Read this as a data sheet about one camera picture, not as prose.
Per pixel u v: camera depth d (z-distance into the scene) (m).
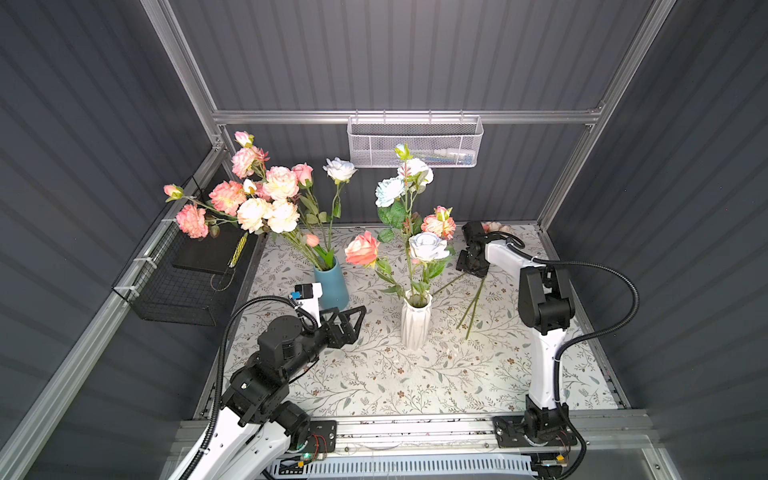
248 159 0.61
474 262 0.88
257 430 0.48
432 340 0.91
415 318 0.74
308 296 0.60
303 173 0.71
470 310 0.96
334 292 0.87
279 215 0.65
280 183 0.63
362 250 0.55
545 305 0.59
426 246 0.59
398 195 0.61
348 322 0.58
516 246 0.71
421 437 0.75
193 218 0.61
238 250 0.76
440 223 0.63
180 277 0.71
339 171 0.72
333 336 0.58
